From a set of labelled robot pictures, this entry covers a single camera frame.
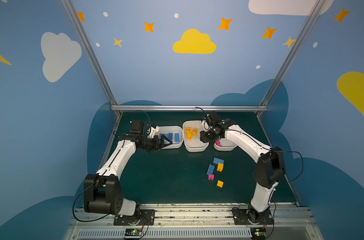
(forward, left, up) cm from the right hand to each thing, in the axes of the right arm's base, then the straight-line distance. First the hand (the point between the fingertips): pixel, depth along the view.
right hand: (203, 136), depth 89 cm
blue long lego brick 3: (+7, +17, -12) cm, 22 cm away
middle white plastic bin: (+14, +7, -11) cm, 20 cm away
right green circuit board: (-45, -27, -16) cm, 55 cm away
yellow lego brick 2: (+9, +9, -12) cm, 17 cm away
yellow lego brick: (+14, +9, -11) cm, 20 cm away
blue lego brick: (-9, -10, -13) cm, 19 cm away
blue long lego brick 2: (+8, +22, -12) cm, 26 cm away
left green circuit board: (-48, +34, -14) cm, 61 cm away
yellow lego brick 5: (-23, -10, -15) cm, 29 cm away
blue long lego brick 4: (-15, -5, -14) cm, 21 cm away
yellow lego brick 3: (+12, +5, -12) cm, 18 cm away
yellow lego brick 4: (-13, -11, -13) cm, 22 cm away
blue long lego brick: (+10, +25, -13) cm, 30 cm away
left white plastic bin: (+14, +19, -12) cm, 27 cm away
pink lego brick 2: (-20, -5, -13) cm, 24 cm away
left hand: (-9, +22, +3) cm, 24 cm away
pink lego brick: (+4, -12, -12) cm, 17 cm away
